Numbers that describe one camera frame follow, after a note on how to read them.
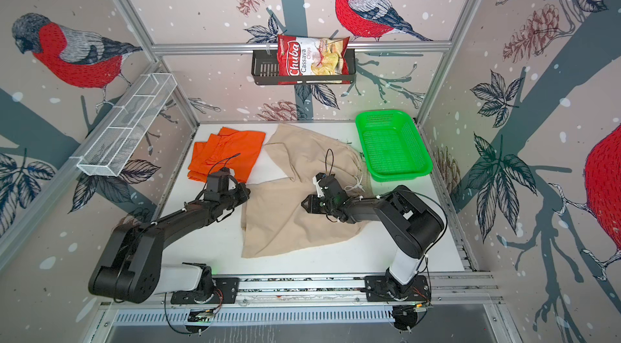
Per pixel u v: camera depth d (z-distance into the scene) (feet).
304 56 2.88
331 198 2.39
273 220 2.94
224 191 2.44
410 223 1.54
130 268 1.39
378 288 2.39
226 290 2.40
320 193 2.73
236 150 3.61
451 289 2.49
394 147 3.63
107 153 2.32
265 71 3.10
